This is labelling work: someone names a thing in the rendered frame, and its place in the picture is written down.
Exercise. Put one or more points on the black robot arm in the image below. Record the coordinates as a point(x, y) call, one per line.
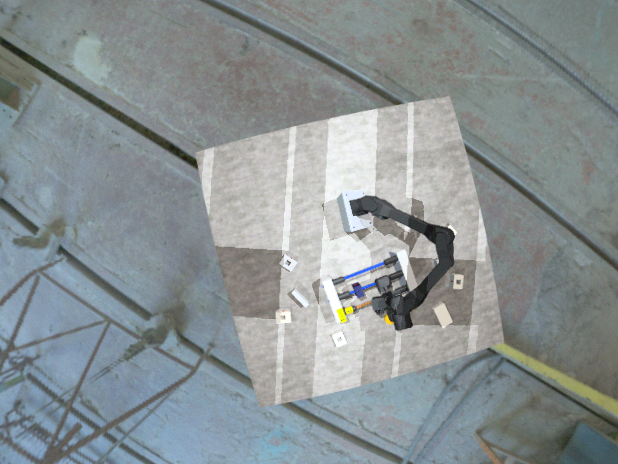
point(442, 236)

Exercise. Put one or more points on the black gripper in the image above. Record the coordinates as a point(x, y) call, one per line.
point(384, 284)

